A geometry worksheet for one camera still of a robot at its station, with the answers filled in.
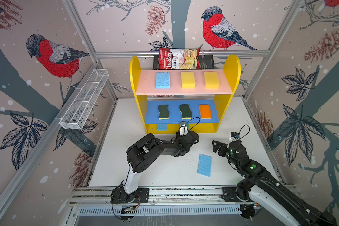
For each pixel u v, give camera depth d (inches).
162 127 39.1
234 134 27.9
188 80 27.7
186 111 36.5
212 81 28.1
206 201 28.5
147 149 21.7
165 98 49.7
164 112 35.8
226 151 27.9
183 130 32.1
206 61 37.4
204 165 32.9
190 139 28.9
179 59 34.4
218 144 28.8
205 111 36.4
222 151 28.1
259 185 21.2
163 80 28.6
